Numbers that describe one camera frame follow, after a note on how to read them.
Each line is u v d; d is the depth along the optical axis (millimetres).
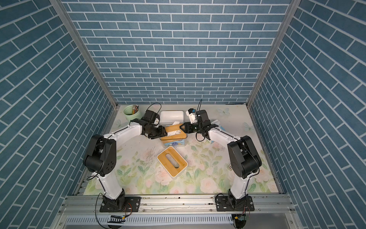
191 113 830
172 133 935
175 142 935
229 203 655
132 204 736
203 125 737
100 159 488
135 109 945
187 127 806
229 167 851
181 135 902
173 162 867
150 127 739
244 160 487
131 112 1016
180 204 756
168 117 1083
